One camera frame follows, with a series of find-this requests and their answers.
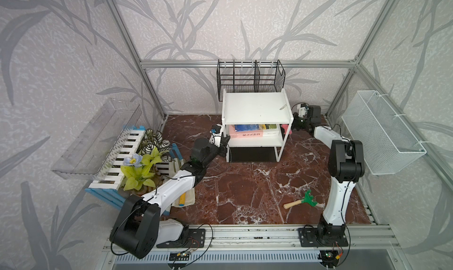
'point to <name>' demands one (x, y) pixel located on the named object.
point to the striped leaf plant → (152, 140)
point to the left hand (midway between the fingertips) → (227, 136)
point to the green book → (272, 126)
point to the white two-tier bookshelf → (256, 119)
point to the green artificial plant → (137, 168)
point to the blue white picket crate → (107, 185)
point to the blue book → (246, 127)
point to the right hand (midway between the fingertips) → (282, 116)
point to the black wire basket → (249, 74)
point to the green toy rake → (308, 200)
